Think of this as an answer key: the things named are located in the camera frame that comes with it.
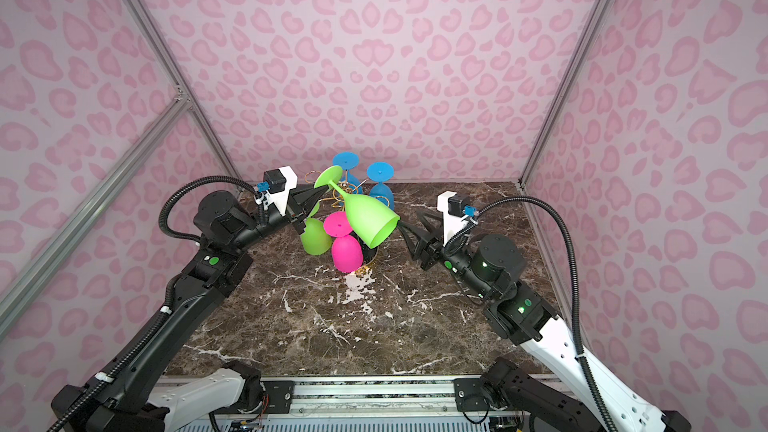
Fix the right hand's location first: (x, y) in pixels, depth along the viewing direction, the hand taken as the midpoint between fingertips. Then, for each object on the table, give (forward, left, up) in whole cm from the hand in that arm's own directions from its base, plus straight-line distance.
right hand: (406, 218), depth 57 cm
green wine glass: (+9, +24, -22) cm, 34 cm away
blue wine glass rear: (+28, +16, -11) cm, 34 cm away
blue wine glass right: (+25, +7, -11) cm, 28 cm away
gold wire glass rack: (+16, +18, -13) cm, 27 cm away
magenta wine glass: (+5, +15, -20) cm, 26 cm away
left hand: (+7, +17, +3) cm, 18 cm away
